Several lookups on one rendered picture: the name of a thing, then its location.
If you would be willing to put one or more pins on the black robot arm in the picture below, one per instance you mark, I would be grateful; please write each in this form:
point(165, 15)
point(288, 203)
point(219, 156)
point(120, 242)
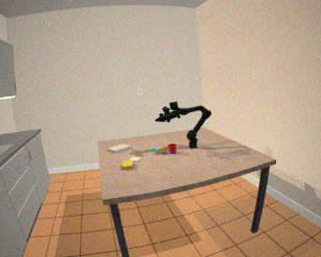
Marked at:
point(191, 135)

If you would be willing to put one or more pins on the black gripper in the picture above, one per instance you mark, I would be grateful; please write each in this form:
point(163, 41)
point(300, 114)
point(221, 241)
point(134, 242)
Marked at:
point(165, 117)

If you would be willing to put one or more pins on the yellow rectangular block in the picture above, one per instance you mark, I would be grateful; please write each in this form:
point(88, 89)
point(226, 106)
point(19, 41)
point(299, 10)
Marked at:
point(127, 165)

